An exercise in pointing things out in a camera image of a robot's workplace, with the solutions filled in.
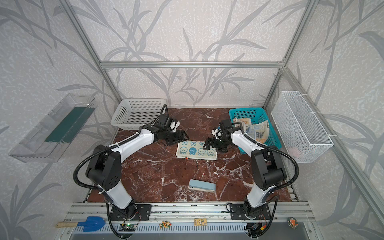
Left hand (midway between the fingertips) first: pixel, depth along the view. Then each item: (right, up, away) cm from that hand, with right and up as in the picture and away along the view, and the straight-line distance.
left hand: (187, 135), depth 88 cm
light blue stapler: (+8, -26, -9) cm, 29 cm away
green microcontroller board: (-27, -43, -16) cm, 54 cm away
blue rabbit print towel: (+48, +1, +14) cm, 50 cm away
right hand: (+14, -6, +2) cm, 15 cm away
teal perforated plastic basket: (+50, +13, +22) cm, 56 cm away
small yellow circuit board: (+8, -40, -17) cm, 44 cm away
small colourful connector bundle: (-8, -41, -17) cm, 45 cm away
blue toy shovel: (-44, -41, -17) cm, 62 cm away
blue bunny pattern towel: (+3, -10, +8) cm, 14 cm away
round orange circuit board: (+52, -40, -17) cm, 68 cm away
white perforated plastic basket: (-45, +14, +28) cm, 55 cm away
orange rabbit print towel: (+42, +8, +21) cm, 48 cm away
